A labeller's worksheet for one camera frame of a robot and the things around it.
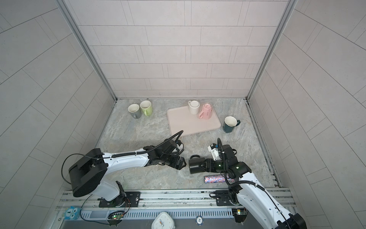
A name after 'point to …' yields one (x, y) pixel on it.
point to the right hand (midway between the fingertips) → (202, 166)
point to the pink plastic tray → (181, 119)
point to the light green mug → (146, 106)
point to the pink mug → (206, 113)
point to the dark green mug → (229, 124)
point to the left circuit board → (115, 218)
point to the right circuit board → (240, 214)
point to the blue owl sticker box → (72, 213)
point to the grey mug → (135, 110)
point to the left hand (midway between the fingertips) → (184, 163)
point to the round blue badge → (199, 220)
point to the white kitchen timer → (163, 221)
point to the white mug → (194, 106)
